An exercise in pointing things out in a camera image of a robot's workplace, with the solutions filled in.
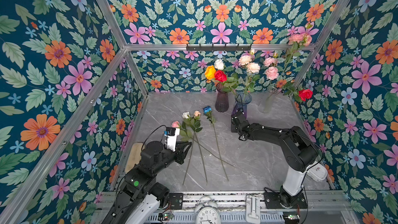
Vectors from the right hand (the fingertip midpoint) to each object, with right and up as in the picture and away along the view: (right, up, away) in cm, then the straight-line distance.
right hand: (235, 123), depth 98 cm
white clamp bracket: (+3, -37, -28) cm, 47 cm away
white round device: (+40, -24, -18) cm, 50 cm away
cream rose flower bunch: (+6, +30, -16) cm, 35 cm away
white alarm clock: (-17, -37, -30) cm, 51 cm away
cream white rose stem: (-33, +4, +4) cm, 33 cm away
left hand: (-24, -4, -33) cm, 41 cm away
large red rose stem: (-7, +22, -25) cm, 34 cm away
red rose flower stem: (+26, +16, -26) cm, 40 cm away
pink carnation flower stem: (+18, +31, -12) cm, 38 cm away
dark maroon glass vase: (-9, +14, +3) cm, 17 cm away
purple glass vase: (+3, +14, -5) cm, 16 cm away
